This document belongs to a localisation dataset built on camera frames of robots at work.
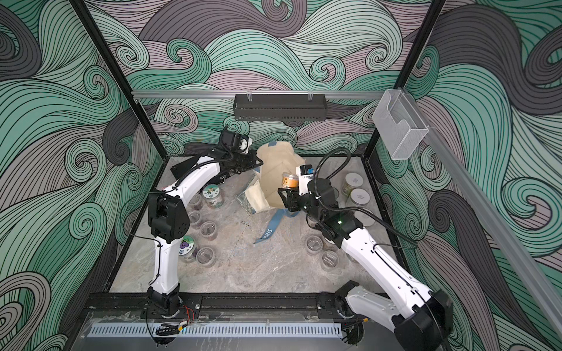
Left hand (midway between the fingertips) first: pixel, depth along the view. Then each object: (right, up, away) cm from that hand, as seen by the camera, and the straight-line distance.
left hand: (263, 158), depth 90 cm
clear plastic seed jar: (-22, -29, -4) cm, 37 cm away
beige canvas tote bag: (+4, +1, +18) cm, 18 cm away
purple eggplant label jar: (-27, -35, -12) cm, 46 cm away
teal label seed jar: (-23, -15, +4) cm, 28 cm away
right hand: (+8, -12, -17) cm, 23 cm away
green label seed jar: (+40, -9, +7) cm, 42 cm away
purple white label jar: (+20, -34, -8) cm, 40 cm away
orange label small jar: (+10, -9, -20) cm, 24 cm away
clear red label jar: (+25, -38, -12) cm, 47 cm away
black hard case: (-43, -4, +19) cm, 47 cm away
